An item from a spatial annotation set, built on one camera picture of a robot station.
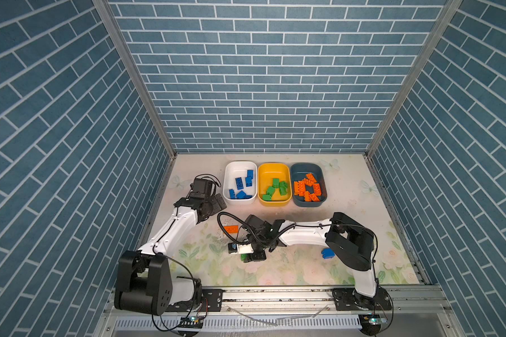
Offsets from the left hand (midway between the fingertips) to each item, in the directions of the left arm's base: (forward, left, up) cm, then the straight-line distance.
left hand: (215, 206), depth 88 cm
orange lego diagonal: (+8, -42, -6) cm, 43 cm away
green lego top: (+17, -27, -6) cm, 33 cm away
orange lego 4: (+13, -48, -7) cm, 50 cm away
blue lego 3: (+9, -13, -7) cm, 17 cm away
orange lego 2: (+20, -46, -7) cm, 51 cm away
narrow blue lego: (+11, -6, -7) cm, 14 cm away
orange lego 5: (+8, -45, -6) cm, 46 cm away
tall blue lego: (+18, -9, -8) cm, 22 cm away
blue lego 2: (+18, -13, -7) cm, 23 cm away
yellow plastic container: (+25, -23, -7) cm, 35 cm away
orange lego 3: (+17, -43, -6) cm, 47 cm away
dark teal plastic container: (+23, -39, -6) cm, 46 cm away
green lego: (+16, -31, -6) cm, 35 cm away
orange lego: (+13, -39, -6) cm, 41 cm away
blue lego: (-25, -39, +13) cm, 48 cm away
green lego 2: (+12, -31, -7) cm, 34 cm away
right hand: (-16, -12, -9) cm, 22 cm away
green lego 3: (+13, -25, -8) cm, 29 cm away
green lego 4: (+9, -23, -8) cm, 26 cm away
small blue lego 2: (+10, -10, -7) cm, 16 cm away
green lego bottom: (-19, -13, -8) cm, 24 cm away
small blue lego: (+23, -14, -6) cm, 28 cm away
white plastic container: (+24, -5, -5) cm, 25 cm away
